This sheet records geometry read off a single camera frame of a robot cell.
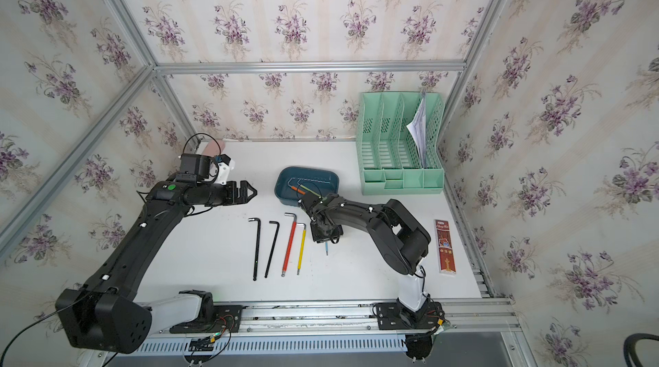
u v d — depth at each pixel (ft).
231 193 2.22
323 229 2.50
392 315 2.40
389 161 3.74
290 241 2.90
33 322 1.11
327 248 2.89
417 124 2.90
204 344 2.35
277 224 3.05
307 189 3.37
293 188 3.38
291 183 3.41
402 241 1.58
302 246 2.89
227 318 2.39
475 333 2.45
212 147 3.66
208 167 2.07
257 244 2.89
